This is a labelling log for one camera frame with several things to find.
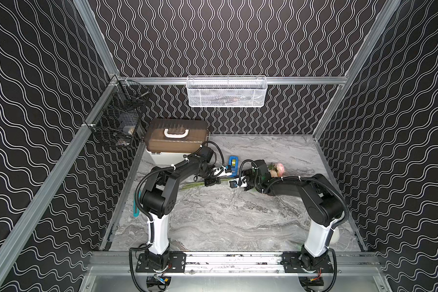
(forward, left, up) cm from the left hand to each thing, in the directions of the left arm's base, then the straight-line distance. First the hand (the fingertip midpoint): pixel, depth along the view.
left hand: (217, 176), depth 96 cm
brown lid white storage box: (+9, +25, +16) cm, 31 cm away
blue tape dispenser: (+9, -8, +1) cm, 12 cm away
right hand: (+3, -10, +1) cm, 11 cm away
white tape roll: (-25, -55, -4) cm, 61 cm away
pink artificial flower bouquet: (+4, -31, +4) cm, 31 cm away
